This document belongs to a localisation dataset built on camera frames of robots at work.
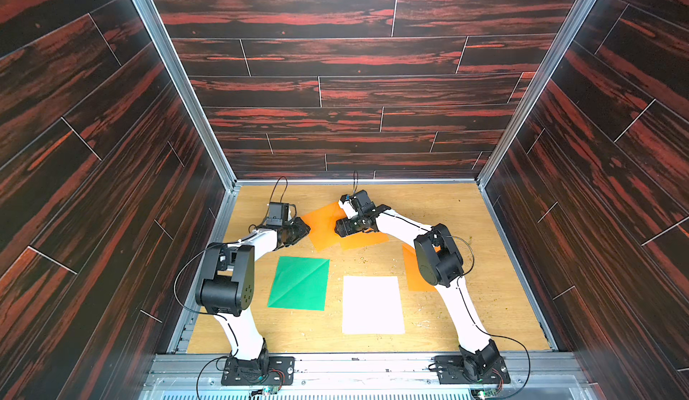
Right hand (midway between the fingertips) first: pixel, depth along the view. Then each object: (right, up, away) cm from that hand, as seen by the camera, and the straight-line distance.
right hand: (348, 224), depth 106 cm
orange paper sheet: (-11, 0, -1) cm, 11 cm away
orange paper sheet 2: (+4, -4, -13) cm, 15 cm away
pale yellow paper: (+7, -26, -20) cm, 34 cm away
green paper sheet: (-17, -20, -16) cm, 30 cm away
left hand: (-14, -1, -7) cm, 16 cm away
